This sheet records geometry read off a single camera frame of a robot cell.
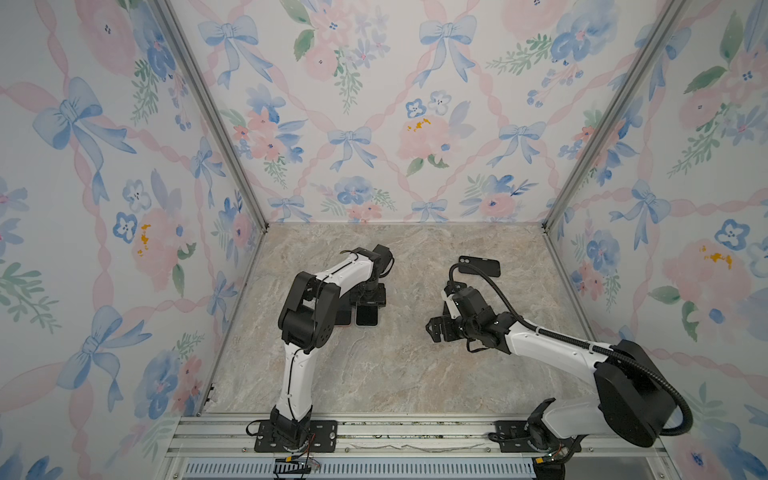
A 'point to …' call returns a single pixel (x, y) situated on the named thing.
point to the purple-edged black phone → (343, 318)
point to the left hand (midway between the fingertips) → (372, 303)
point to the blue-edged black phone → (367, 316)
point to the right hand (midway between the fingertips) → (438, 323)
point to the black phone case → (490, 267)
